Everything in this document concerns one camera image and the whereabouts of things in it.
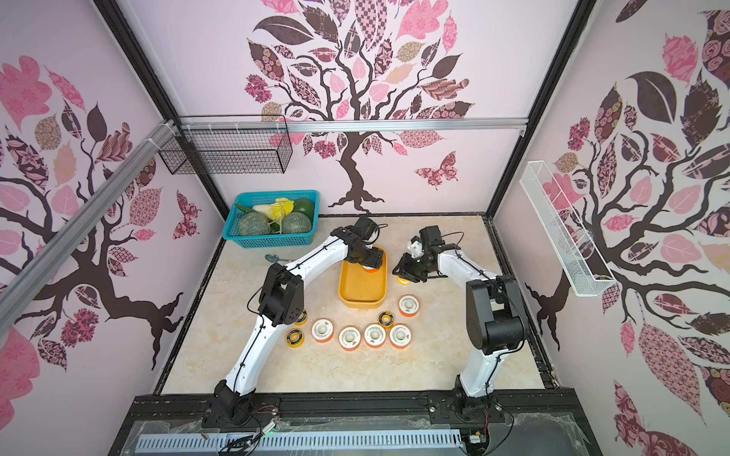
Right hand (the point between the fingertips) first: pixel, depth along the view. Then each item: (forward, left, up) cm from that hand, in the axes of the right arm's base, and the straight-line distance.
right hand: (396, 275), depth 92 cm
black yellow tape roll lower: (-18, +32, -7) cm, 38 cm away
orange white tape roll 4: (-18, +15, -7) cm, 25 cm away
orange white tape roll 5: (-18, +7, -7) cm, 20 cm away
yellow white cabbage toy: (+33, +46, 0) cm, 57 cm away
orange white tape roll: (+5, +9, -3) cm, 10 cm away
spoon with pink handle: (+12, +45, -5) cm, 47 cm away
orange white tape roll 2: (-8, -4, -7) cm, 11 cm away
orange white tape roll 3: (-16, +24, -7) cm, 29 cm away
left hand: (+9, +9, -5) cm, 13 cm away
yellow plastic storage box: (-2, +12, -6) cm, 13 cm away
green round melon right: (+22, +36, +4) cm, 42 cm away
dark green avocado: (+34, +35, +1) cm, 49 cm away
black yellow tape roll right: (-12, +4, -8) cm, 15 cm away
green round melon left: (+21, +52, +5) cm, 56 cm away
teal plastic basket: (+40, +57, +1) cm, 70 cm away
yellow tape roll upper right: (+1, -3, -7) cm, 8 cm away
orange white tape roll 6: (-18, -1, -7) cm, 19 cm away
